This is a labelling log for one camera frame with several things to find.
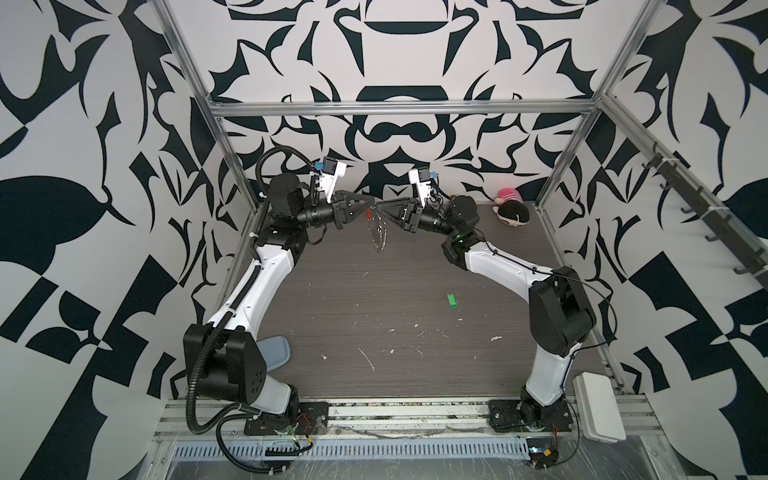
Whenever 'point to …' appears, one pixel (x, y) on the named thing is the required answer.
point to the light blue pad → (275, 351)
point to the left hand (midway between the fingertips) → (375, 194)
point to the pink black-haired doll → (510, 208)
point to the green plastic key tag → (452, 301)
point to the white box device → (598, 408)
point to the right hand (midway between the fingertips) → (379, 211)
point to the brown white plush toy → (452, 198)
